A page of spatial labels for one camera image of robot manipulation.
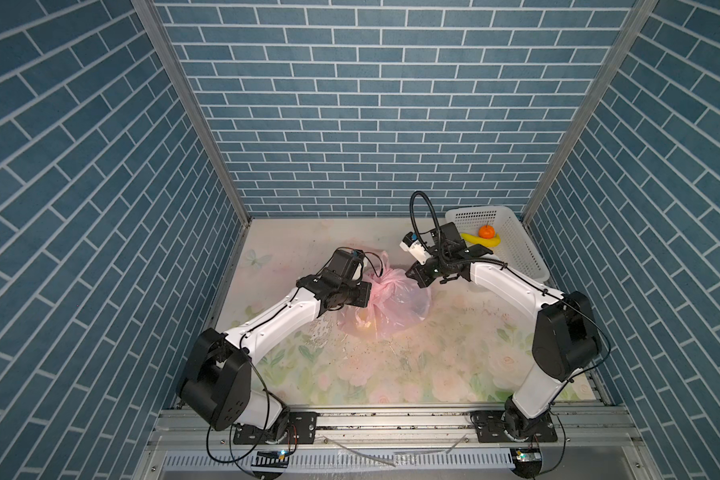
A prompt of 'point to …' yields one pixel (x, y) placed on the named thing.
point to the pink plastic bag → (397, 302)
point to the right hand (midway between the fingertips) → (408, 268)
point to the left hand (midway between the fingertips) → (369, 292)
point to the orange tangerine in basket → (486, 231)
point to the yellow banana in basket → (471, 239)
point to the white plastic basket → (515, 248)
